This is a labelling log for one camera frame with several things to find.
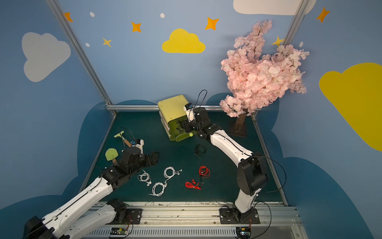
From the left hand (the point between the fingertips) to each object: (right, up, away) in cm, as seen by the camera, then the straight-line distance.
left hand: (153, 152), depth 80 cm
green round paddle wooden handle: (-33, -4, +18) cm, 38 cm away
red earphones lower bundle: (+22, -19, +4) cm, 29 cm away
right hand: (+18, +19, +5) cm, 26 cm away
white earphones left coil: (-6, -16, +8) cm, 19 cm away
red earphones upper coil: (+30, -15, +8) cm, 34 cm away
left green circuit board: (-15, -37, -8) cm, 41 cm away
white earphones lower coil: (+2, -21, +3) cm, 22 cm away
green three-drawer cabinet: (+9, +23, +13) cm, 28 cm away
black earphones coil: (+13, +13, +13) cm, 23 cm away
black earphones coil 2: (+27, -1, +21) cm, 34 cm away
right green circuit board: (+47, -39, -7) cm, 61 cm away
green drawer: (+12, +12, +12) cm, 21 cm away
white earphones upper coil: (+10, -14, +8) cm, 20 cm away
